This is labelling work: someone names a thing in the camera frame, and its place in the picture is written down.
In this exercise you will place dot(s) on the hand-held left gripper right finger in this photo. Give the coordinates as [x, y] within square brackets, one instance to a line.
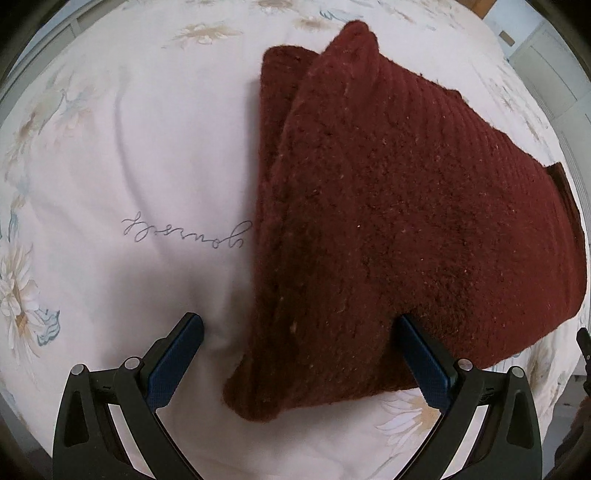
[427, 364]

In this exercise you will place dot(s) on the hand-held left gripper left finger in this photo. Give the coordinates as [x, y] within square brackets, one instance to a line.
[173, 364]

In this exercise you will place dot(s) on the dark red knitted sweater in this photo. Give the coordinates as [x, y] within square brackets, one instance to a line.
[392, 221]

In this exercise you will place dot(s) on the white wardrobe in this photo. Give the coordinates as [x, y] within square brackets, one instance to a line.
[549, 69]

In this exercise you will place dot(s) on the person's right forearm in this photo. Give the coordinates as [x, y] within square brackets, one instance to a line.
[575, 447]

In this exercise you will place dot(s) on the wooden bed headboard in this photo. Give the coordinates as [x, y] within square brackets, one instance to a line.
[475, 7]

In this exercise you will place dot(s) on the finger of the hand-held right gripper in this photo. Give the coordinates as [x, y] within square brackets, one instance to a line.
[584, 346]

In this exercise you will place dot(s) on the floral white bed blanket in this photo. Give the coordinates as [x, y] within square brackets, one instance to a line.
[129, 175]

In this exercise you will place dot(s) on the grey wall switch plate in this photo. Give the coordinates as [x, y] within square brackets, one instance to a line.
[506, 38]

